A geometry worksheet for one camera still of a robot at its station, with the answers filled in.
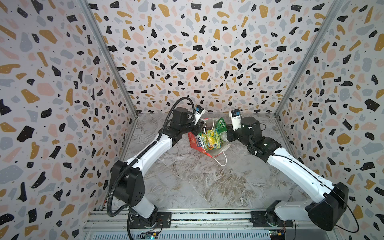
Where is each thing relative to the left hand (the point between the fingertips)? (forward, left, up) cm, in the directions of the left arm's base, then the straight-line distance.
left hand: (203, 119), depth 80 cm
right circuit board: (-49, -35, -29) cm, 67 cm away
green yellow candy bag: (-5, -4, -11) cm, 13 cm away
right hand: (-6, -10, +3) cm, 12 cm away
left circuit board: (-48, +26, -28) cm, 61 cm away
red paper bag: (-7, -2, +2) cm, 7 cm away
